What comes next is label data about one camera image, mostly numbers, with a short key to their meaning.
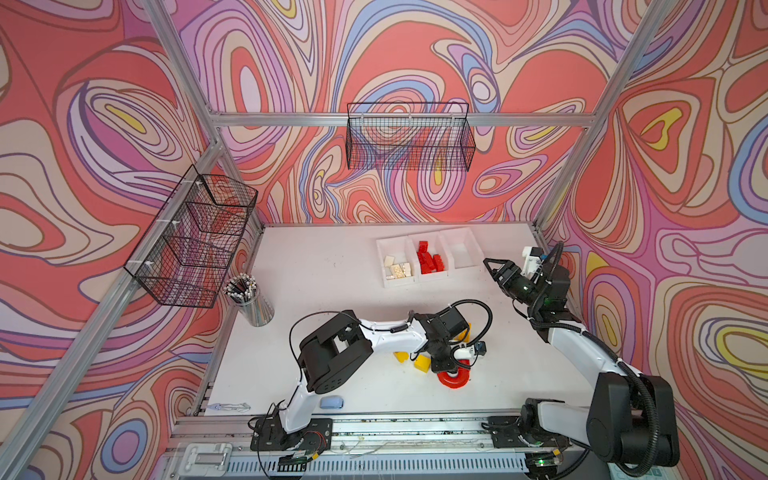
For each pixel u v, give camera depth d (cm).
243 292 80
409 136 96
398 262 107
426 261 105
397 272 104
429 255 108
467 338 72
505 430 73
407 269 102
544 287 64
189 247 69
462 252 110
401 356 86
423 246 108
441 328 69
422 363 82
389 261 107
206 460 69
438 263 105
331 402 77
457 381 82
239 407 77
